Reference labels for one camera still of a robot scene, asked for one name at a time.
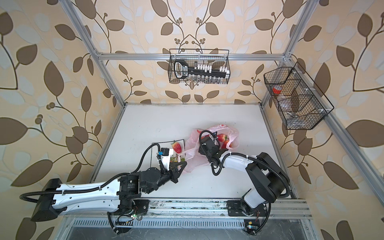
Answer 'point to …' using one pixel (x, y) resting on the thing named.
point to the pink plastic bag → (228, 137)
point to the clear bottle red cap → (277, 90)
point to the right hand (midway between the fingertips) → (205, 147)
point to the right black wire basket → (296, 100)
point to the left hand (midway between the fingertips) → (188, 164)
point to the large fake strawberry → (177, 147)
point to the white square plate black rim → (155, 161)
